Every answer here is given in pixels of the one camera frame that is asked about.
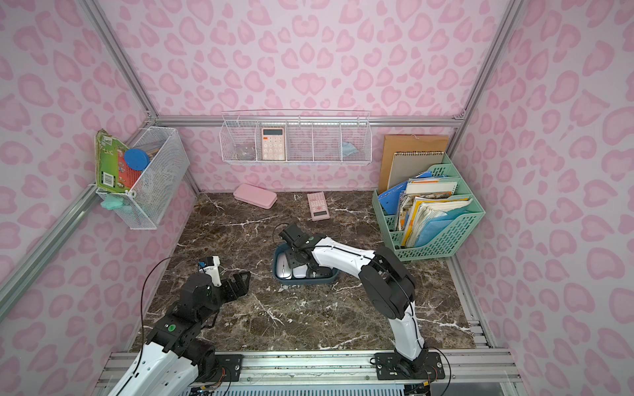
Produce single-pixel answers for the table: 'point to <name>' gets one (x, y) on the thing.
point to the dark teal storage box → (301, 281)
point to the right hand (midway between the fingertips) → (295, 256)
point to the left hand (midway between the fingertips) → (239, 272)
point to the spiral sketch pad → (407, 164)
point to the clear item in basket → (244, 153)
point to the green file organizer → (447, 244)
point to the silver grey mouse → (283, 267)
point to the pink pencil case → (255, 195)
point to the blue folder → (390, 199)
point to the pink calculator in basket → (272, 144)
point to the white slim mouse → (300, 271)
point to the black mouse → (322, 271)
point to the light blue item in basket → (348, 148)
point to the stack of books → (420, 206)
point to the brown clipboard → (407, 143)
